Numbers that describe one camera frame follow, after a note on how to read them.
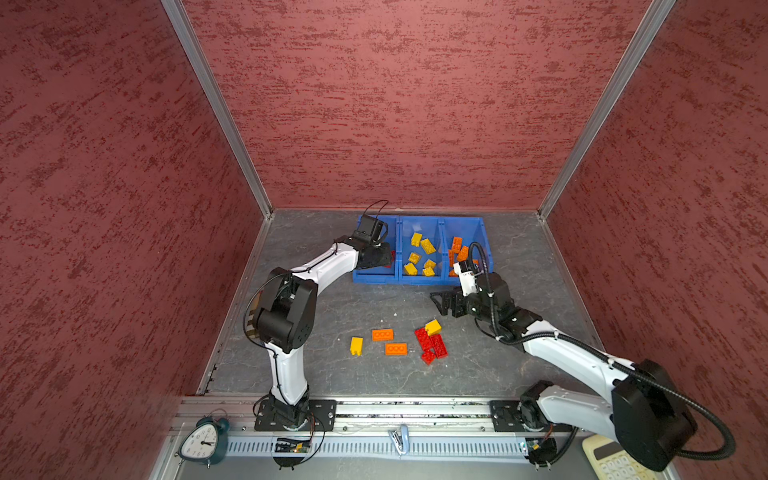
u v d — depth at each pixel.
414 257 1.05
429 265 1.03
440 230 1.02
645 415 0.41
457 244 1.11
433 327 0.87
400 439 0.69
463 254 1.07
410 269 1.00
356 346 0.83
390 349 0.85
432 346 0.85
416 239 1.09
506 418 0.74
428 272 0.97
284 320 0.50
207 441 0.67
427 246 1.08
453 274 0.78
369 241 0.76
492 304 0.63
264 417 0.74
